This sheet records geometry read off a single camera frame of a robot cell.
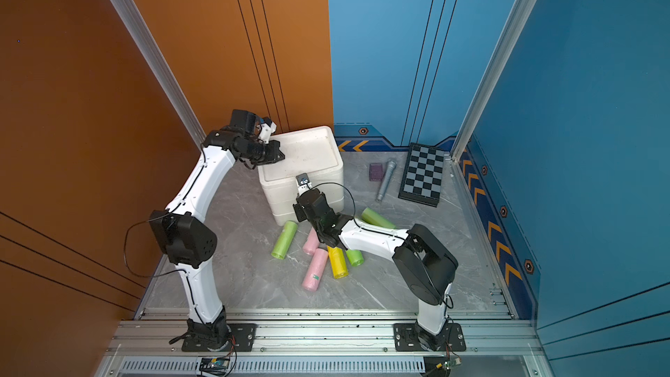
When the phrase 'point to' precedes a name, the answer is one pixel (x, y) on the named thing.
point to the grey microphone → (390, 169)
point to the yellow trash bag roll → (338, 257)
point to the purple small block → (375, 172)
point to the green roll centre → (355, 257)
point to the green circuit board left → (214, 366)
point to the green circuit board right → (449, 364)
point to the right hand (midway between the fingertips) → (302, 193)
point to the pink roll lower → (312, 279)
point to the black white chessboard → (422, 175)
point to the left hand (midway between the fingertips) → (286, 153)
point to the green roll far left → (284, 239)
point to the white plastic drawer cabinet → (315, 153)
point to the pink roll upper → (312, 243)
